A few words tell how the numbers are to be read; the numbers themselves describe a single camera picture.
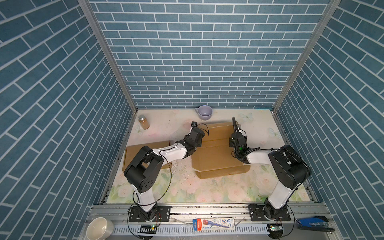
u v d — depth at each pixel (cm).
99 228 66
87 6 70
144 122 103
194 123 82
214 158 97
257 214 74
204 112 115
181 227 71
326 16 74
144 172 47
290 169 49
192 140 72
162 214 74
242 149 76
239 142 74
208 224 71
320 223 69
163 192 46
